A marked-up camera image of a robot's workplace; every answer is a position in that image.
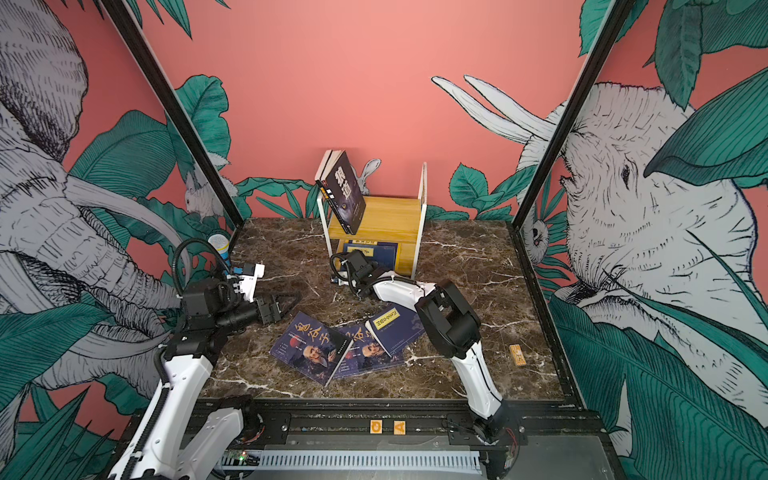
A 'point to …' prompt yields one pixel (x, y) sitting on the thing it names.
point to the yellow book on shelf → (343, 242)
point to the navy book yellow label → (382, 253)
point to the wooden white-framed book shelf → (386, 218)
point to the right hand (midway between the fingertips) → (366, 263)
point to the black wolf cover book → (342, 191)
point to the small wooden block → (518, 355)
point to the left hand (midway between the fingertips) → (291, 294)
